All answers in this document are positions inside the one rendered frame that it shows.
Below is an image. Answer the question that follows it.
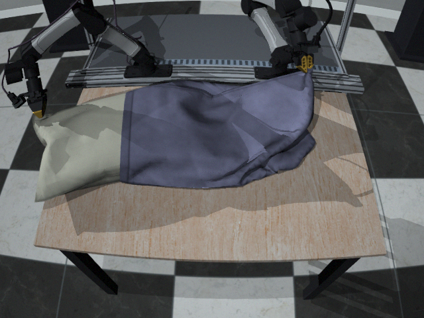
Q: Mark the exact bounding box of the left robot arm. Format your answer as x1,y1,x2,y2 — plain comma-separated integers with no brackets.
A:
241,0,321,80

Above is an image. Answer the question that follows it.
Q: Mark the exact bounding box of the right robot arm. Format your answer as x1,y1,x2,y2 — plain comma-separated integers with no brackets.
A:
4,2,172,85

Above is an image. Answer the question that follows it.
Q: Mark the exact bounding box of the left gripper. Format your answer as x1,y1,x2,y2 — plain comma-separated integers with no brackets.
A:
284,32,314,73

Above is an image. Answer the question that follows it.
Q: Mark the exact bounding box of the grey slotted metal crossbar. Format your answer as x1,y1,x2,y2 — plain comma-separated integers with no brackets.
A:
65,70,364,94

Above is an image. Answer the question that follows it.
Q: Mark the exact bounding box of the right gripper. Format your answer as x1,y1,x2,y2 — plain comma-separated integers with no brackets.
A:
24,78,47,118

